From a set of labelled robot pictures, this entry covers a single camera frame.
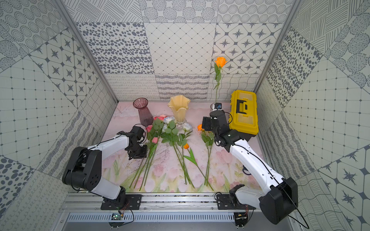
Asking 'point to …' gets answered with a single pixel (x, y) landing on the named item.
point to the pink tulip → (154, 140)
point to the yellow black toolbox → (243, 116)
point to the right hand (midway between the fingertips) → (211, 120)
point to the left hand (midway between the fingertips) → (144, 154)
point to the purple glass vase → (145, 116)
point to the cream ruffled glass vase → (179, 104)
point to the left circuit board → (115, 216)
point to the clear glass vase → (212, 106)
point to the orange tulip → (192, 160)
